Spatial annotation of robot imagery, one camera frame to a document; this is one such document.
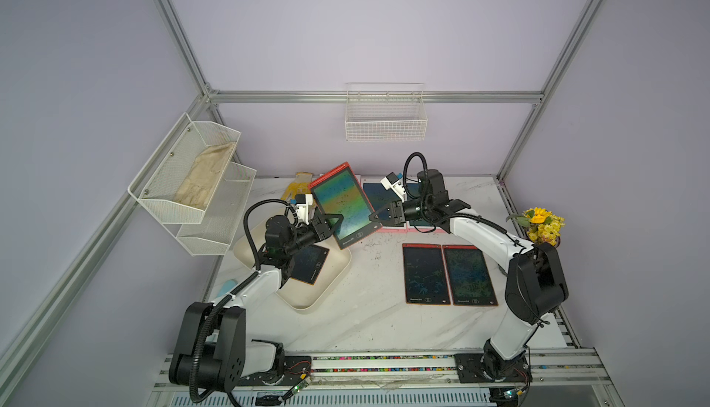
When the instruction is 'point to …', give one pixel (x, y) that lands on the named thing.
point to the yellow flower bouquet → (540, 225)
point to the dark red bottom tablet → (470, 278)
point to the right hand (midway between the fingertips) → (373, 222)
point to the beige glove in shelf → (201, 180)
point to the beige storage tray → (299, 294)
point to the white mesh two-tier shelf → (208, 232)
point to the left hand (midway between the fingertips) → (341, 221)
